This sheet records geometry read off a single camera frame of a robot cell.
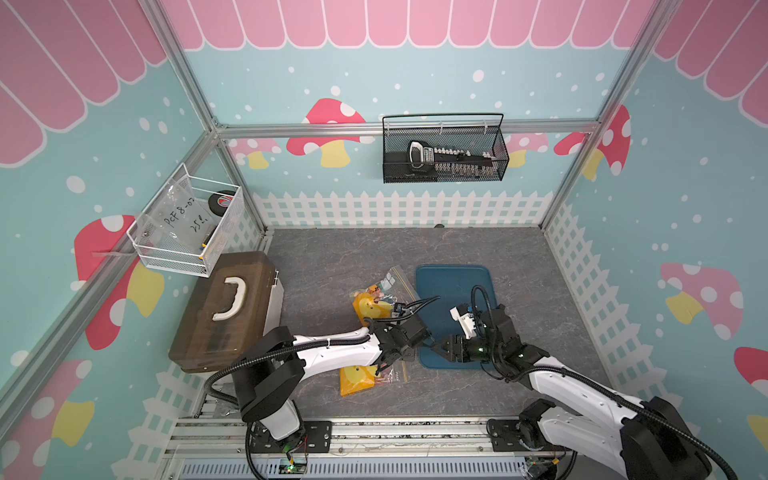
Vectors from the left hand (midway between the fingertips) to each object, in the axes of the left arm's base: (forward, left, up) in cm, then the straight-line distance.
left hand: (402, 350), depth 85 cm
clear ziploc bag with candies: (+20, +3, +2) cm, 20 cm away
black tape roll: (+28, +51, +30) cm, 65 cm away
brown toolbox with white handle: (+6, +42, +17) cm, 46 cm away
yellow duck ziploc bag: (-8, +13, -1) cm, 15 cm away
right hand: (-1, -9, +5) cm, 11 cm away
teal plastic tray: (+24, -14, -3) cm, 28 cm away
